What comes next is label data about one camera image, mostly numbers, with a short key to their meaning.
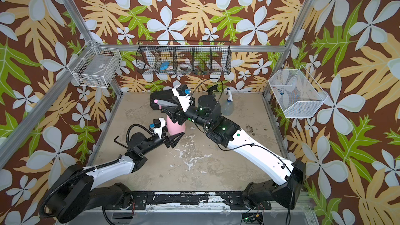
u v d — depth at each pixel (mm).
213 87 1011
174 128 674
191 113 536
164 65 956
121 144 932
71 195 411
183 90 485
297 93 832
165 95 1115
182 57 978
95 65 861
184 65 973
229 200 748
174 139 681
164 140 660
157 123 628
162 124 640
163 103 590
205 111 455
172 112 521
